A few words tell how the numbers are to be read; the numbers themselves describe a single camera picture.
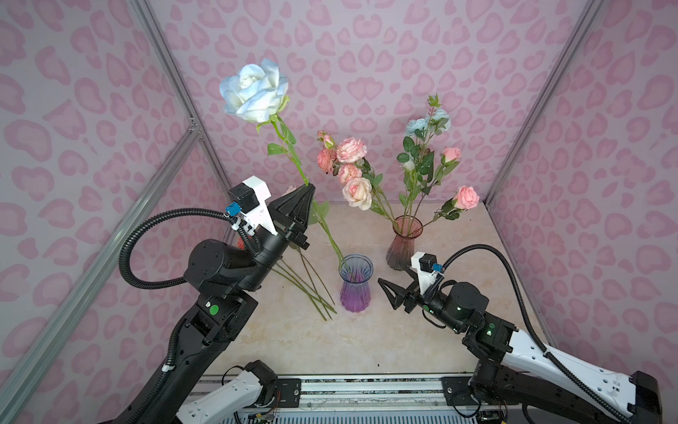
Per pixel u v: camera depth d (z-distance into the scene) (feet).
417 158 2.63
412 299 1.88
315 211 2.27
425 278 1.89
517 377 1.97
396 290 1.93
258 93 0.91
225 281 1.12
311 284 3.12
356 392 2.46
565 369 1.47
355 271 2.58
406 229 2.89
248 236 1.22
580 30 2.36
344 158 2.07
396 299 1.93
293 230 1.32
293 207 1.39
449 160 2.53
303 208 1.52
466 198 2.03
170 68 2.57
